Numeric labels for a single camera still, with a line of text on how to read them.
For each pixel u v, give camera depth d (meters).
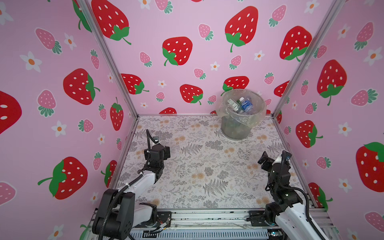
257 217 0.73
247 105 0.93
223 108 0.89
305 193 0.85
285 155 0.65
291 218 0.54
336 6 0.69
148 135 0.72
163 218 0.74
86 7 0.68
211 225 0.73
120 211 0.42
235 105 0.95
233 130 1.00
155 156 0.67
